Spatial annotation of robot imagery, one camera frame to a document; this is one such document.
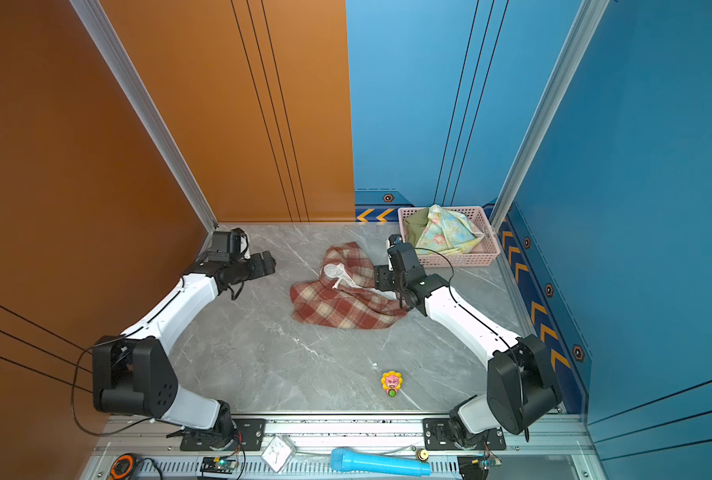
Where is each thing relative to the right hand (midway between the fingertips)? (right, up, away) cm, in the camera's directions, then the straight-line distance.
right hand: (383, 270), depth 86 cm
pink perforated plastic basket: (+40, +7, +23) cm, 46 cm away
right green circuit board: (+24, -44, -17) cm, 53 cm away
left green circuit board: (-40, -46, -16) cm, 63 cm away
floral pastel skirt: (+25, +13, +22) cm, 35 cm away
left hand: (-36, +3, +3) cm, 37 cm away
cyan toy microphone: (-10, -42, -19) cm, 47 cm away
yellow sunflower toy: (+2, -28, -9) cm, 30 cm away
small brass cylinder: (+8, -41, -18) cm, 46 cm away
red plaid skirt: (-11, -8, +5) cm, 15 cm away
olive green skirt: (+14, +16, +26) cm, 34 cm away
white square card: (-26, -42, -17) cm, 52 cm away
